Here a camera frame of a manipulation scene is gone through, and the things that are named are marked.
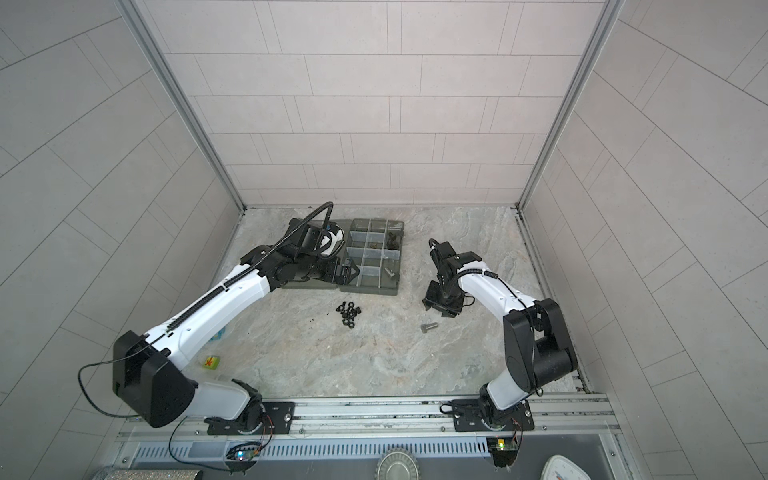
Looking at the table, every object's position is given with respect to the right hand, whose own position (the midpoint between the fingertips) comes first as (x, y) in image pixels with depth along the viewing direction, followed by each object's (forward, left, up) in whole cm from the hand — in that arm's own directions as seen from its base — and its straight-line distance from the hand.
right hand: (429, 308), depth 85 cm
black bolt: (+27, +10, -3) cm, 29 cm away
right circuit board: (-33, -13, -6) cm, 36 cm away
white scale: (-37, -23, -3) cm, 44 cm away
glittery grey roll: (-33, +61, +1) cm, 70 cm away
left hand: (+6, +20, +15) cm, 26 cm away
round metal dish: (-34, +11, -4) cm, 36 cm away
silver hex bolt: (-4, +2, -3) cm, 6 cm away
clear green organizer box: (+25, +16, -1) cm, 29 cm away
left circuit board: (-31, +45, 0) cm, 54 cm away
